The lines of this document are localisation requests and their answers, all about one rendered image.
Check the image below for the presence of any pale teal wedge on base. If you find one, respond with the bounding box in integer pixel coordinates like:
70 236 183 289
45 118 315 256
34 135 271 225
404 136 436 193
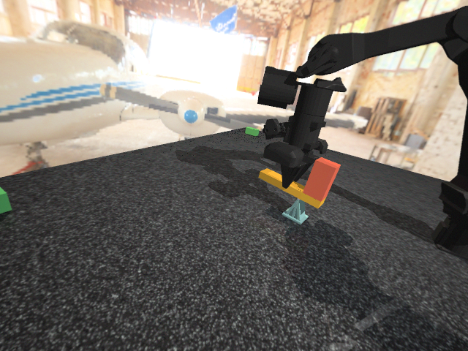
282 200 309 224

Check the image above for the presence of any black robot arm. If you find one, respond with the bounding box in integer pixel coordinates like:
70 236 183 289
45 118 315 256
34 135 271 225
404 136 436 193
257 6 468 261

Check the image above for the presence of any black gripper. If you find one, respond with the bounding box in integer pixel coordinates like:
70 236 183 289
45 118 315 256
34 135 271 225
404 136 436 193
263 111 328 189

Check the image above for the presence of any green rectangular block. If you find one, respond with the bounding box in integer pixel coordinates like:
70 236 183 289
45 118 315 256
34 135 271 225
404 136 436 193
0 187 12 214
245 127 260 136

